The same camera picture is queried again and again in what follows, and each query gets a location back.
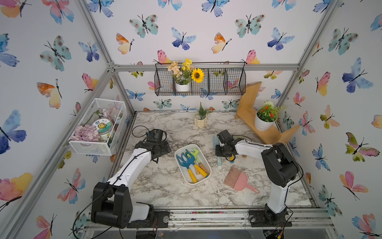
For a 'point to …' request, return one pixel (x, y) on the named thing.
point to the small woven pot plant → (200, 117)
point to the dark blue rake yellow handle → (231, 158)
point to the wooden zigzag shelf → (245, 117)
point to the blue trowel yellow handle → (206, 175)
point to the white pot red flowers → (266, 116)
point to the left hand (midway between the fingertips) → (162, 149)
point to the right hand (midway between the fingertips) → (218, 151)
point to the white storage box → (202, 158)
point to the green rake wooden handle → (195, 153)
